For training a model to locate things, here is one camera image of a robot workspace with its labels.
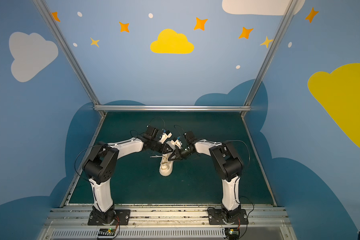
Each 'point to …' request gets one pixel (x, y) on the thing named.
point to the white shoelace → (165, 156)
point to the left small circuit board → (106, 232)
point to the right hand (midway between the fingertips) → (170, 159)
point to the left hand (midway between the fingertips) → (171, 148)
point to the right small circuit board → (232, 233)
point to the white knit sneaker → (166, 166)
